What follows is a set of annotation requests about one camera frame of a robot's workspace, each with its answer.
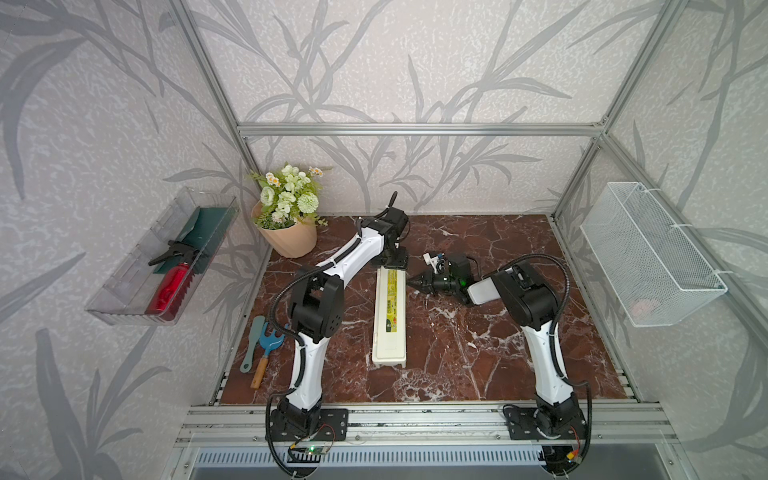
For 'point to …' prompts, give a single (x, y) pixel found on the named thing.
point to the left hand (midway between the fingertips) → (396, 264)
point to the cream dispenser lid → (390, 319)
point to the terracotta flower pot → (293, 241)
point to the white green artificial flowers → (289, 196)
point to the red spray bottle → (170, 293)
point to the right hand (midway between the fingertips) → (406, 282)
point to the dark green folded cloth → (202, 234)
